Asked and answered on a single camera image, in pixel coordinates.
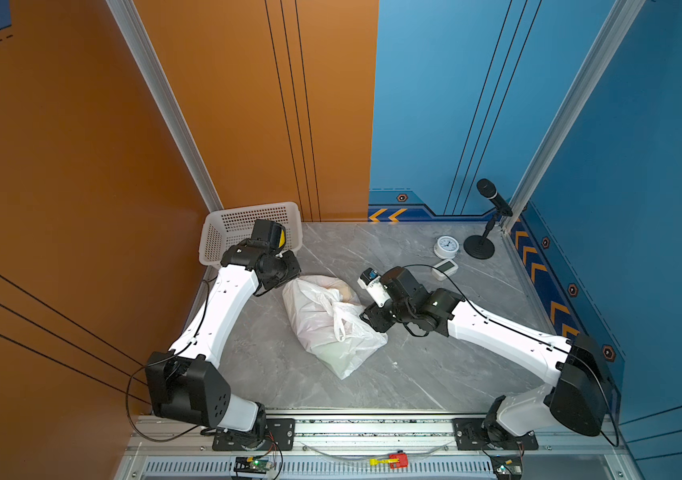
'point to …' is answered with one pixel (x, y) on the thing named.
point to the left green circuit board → (260, 464)
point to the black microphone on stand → (480, 246)
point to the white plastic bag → (327, 318)
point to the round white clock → (446, 247)
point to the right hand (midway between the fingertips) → (365, 312)
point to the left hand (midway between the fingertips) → (297, 268)
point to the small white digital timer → (447, 266)
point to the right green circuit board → (506, 465)
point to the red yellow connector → (395, 460)
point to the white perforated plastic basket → (221, 229)
